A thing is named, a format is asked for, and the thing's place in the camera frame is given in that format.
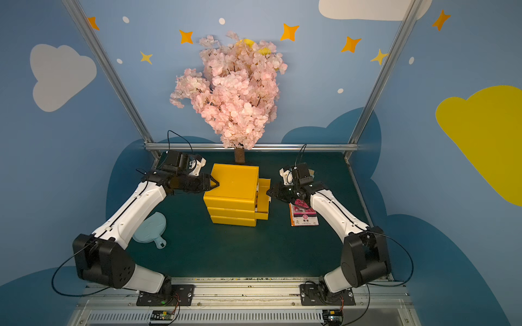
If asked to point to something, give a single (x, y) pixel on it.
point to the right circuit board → (333, 317)
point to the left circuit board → (162, 316)
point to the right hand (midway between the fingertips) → (272, 191)
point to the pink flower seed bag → (304, 215)
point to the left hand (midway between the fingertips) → (215, 182)
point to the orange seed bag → (292, 214)
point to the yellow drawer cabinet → (240, 198)
